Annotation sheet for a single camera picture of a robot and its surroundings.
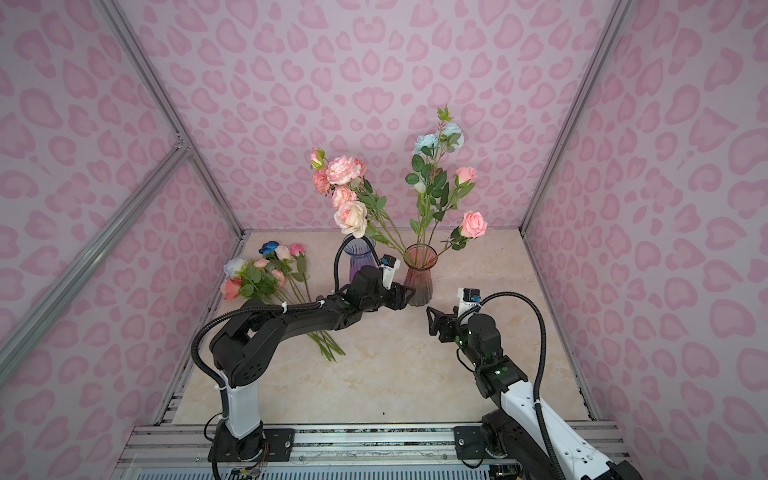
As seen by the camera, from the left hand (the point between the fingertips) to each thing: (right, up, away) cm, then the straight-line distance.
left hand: (412, 288), depth 89 cm
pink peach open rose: (-60, -1, +9) cm, 60 cm away
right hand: (+7, -5, -9) cm, 12 cm away
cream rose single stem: (-45, +11, +18) cm, 50 cm away
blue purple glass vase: (-15, +10, -4) cm, 19 cm away
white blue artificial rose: (-53, +2, +11) cm, 54 cm away
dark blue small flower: (-52, +13, +20) cm, 57 cm away
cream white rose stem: (-27, -16, +1) cm, 31 cm away
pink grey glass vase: (+2, +9, -1) cm, 9 cm away
